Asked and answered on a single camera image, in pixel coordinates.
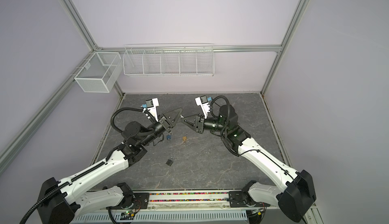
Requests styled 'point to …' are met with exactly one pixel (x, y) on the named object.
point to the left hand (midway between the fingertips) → (183, 112)
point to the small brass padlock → (184, 138)
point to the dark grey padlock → (170, 161)
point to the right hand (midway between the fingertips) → (181, 122)
